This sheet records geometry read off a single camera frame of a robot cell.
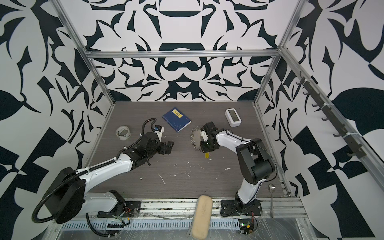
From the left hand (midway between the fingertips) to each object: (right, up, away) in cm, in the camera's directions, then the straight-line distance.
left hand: (167, 138), depth 85 cm
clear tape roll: (-33, +2, +17) cm, 37 cm away
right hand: (+22, -7, +8) cm, 24 cm away
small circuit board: (+39, -39, -14) cm, 57 cm away
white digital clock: (+42, +12, +20) cm, 48 cm away
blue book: (+2, +11, +24) cm, 27 cm away
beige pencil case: (+18, -36, -15) cm, 43 cm away
